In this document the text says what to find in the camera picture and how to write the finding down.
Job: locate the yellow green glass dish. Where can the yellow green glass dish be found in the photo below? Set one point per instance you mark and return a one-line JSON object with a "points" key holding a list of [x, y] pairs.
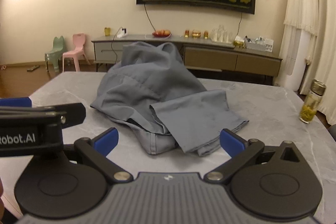
{"points": [[238, 44]]}

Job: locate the grey pants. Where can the grey pants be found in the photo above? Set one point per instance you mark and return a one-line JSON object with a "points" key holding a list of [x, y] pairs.
{"points": [[147, 87]]}

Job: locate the pink plastic chair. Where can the pink plastic chair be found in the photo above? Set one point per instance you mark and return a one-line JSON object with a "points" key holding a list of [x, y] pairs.
{"points": [[78, 41]]}

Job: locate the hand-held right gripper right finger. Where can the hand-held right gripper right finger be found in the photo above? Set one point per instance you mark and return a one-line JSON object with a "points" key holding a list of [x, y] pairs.
{"points": [[231, 142]]}

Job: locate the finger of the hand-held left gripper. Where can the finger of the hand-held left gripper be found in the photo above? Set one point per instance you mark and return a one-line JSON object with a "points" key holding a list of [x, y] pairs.
{"points": [[73, 112], [15, 102]]}

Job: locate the air conditioner with lace cover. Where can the air conditioner with lace cover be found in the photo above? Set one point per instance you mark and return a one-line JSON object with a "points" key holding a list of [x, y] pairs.
{"points": [[299, 16]]}

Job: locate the cream curtain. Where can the cream curtain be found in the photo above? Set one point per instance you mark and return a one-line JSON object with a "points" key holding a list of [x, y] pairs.
{"points": [[326, 43]]}

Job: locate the green plastic chair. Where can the green plastic chair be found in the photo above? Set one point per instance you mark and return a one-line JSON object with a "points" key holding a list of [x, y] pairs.
{"points": [[58, 47]]}

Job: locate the glass tea bottle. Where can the glass tea bottle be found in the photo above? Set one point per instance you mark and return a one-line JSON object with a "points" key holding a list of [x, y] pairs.
{"points": [[312, 106]]}

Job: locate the yellow cup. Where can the yellow cup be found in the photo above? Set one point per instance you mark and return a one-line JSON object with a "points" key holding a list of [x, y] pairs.
{"points": [[107, 32]]}

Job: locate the wide amber glass cup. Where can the wide amber glass cup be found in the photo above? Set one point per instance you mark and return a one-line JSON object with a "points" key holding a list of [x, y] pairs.
{"points": [[196, 34]]}

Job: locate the set of clear glasses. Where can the set of clear glasses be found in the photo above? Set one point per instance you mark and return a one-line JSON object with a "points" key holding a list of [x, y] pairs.
{"points": [[221, 35]]}

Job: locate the box of small items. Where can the box of small items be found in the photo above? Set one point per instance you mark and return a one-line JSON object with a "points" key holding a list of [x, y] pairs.
{"points": [[260, 44]]}

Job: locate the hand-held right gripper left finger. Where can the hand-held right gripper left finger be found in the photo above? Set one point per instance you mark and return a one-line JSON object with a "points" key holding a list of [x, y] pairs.
{"points": [[109, 142]]}

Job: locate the plate of fruit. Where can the plate of fruit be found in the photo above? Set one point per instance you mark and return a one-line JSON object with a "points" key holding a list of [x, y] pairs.
{"points": [[161, 33]]}

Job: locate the long television cabinet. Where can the long television cabinet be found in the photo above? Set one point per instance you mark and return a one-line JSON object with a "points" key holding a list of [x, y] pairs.
{"points": [[210, 58]]}

